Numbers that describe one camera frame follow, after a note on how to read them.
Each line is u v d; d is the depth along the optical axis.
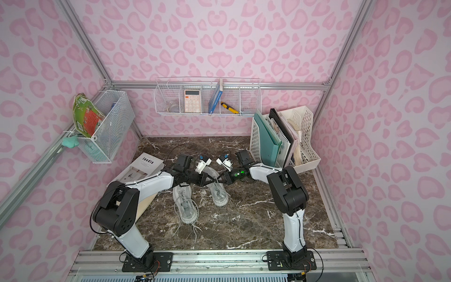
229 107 0.98
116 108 0.86
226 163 0.85
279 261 0.72
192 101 0.95
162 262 0.73
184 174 0.75
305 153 1.09
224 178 0.86
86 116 0.73
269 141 0.77
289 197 0.53
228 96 1.00
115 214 0.47
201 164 0.84
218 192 0.87
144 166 1.00
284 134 0.82
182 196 0.87
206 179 0.82
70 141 0.62
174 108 0.95
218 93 0.86
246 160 0.80
